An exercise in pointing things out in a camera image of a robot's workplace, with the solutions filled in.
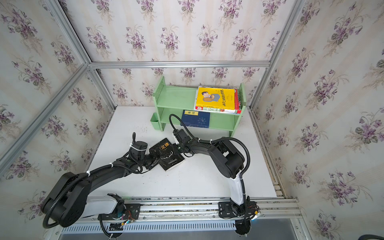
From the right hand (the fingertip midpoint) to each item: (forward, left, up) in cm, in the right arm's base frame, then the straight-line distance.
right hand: (178, 149), depth 97 cm
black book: (-8, +5, +2) cm, 9 cm away
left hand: (-8, +7, +6) cm, 12 cm away
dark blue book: (+15, -11, +15) cm, 24 cm away
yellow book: (+15, -24, +32) cm, 43 cm away
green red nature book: (+8, -33, +30) cm, 45 cm away
